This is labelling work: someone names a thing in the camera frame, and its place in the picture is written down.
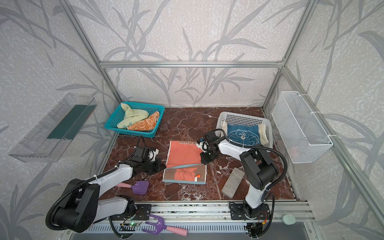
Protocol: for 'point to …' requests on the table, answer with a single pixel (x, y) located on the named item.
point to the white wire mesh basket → (303, 139)
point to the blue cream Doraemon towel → (249, 134)
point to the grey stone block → (233, 182)
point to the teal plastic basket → (117, 115)
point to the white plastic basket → (237, 118)
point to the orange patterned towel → (148, 124)
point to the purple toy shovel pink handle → (139, 187)
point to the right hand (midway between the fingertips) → (202, 156)
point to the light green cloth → (131, 116)
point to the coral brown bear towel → (183, 163)
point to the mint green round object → (288, 219)
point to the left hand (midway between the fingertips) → (168, 161)
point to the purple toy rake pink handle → (161, 226)
